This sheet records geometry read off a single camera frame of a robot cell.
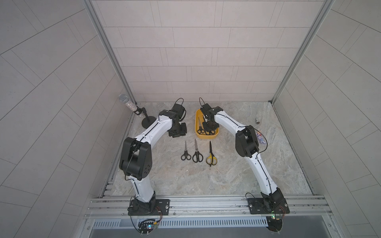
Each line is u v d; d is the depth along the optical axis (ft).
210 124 2.84
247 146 2.07
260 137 3.09
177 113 2.15
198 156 2.90
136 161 1.52
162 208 2.33
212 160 2.84
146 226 2.15
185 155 2.91
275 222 2.28
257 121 3.42
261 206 2.33
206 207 2.39
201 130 3.26
